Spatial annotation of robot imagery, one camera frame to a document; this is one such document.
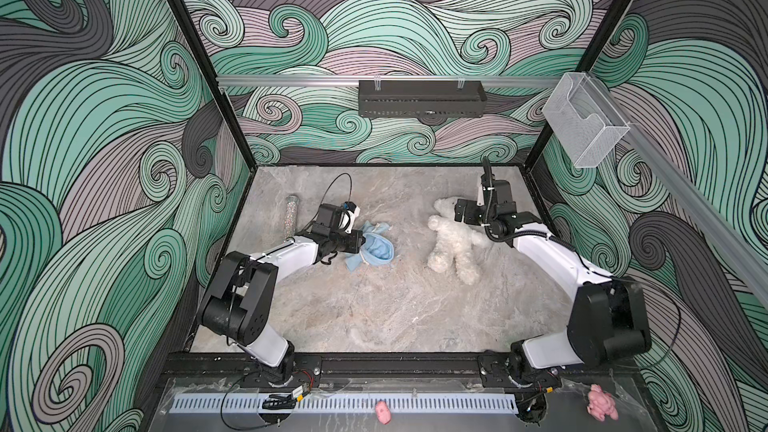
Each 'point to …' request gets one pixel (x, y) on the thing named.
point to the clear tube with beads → (290, 216)
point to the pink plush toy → (601, 403)
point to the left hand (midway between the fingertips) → (364, 237)
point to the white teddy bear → (456, 242)
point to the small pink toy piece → (383, 412)
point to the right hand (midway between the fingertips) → (470, 207)
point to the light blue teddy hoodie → (377, 248)
